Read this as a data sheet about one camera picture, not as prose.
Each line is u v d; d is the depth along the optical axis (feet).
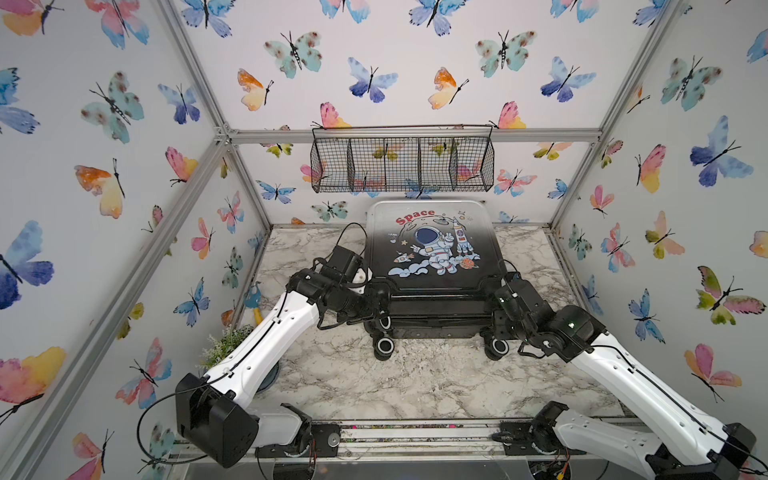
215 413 1.24
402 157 3.22
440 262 2.64
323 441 2.41
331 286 1.73
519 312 1.79
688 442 1.26
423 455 2.38
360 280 2.31
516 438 2.42
